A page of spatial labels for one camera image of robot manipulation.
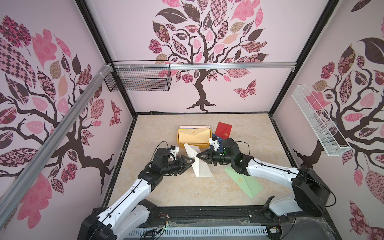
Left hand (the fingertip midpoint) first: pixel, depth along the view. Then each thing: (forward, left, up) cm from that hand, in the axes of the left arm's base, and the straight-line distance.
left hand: (192, 166), depth 75 cm
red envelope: (+35, -23, -16) cm, 45 cm away
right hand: (+3, -2, +3) cm, 4 cm away
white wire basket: (+9, -69, +10) cm, 71 cm away
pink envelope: (+34, +4, -10) cm, 36 cm away
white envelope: (-2, -4, +3) cm, 5 cm away
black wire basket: (+60, +50, +12) cm, 79 cm away
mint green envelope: (-6, -33, -15) cm, 37 cm away
